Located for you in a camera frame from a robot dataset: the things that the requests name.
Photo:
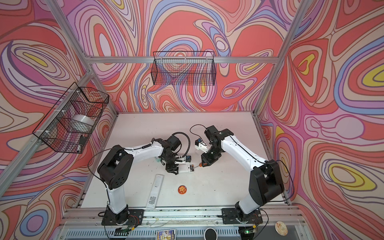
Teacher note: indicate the red round badge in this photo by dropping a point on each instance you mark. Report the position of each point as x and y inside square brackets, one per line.
[182, 189]

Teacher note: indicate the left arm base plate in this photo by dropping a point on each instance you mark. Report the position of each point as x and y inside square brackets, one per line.
[132, 218]

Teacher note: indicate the back black wire basket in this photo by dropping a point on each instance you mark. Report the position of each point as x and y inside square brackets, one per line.
[184, 68]

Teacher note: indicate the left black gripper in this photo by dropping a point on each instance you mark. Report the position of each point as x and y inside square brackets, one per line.
[173, 169]

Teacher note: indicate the black round cup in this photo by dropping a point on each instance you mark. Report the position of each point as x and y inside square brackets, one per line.
[210, 234]

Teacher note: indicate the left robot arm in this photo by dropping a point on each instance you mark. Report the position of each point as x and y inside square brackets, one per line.
[115, 168]

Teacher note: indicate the small white remote control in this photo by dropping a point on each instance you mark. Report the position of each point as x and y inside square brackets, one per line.
[185, 168]

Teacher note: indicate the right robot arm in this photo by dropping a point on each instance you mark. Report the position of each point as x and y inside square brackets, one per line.
[265, 182]

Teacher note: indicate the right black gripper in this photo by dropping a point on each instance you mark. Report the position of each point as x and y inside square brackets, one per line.
[208, 161]

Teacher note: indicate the small black item in basket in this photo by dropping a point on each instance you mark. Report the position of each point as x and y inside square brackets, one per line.
[82, 141]

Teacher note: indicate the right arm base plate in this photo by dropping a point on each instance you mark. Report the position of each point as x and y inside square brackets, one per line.
[236, 216]

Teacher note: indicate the colourful printed card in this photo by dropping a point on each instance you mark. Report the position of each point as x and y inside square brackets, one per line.
[166, 235]

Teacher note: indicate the beige round disc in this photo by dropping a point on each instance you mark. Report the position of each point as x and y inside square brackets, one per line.
[281, 228]

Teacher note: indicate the black wire basket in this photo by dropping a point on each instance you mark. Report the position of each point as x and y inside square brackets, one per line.
[184, 68]
[57, 133]

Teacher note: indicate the white roll in basket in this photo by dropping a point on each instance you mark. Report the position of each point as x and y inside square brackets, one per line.
[82, 123]

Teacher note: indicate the long white remote control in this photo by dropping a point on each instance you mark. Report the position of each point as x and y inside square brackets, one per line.
[155, 192]

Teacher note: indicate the left black wire basket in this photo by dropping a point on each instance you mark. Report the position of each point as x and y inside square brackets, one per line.
[57, 133]

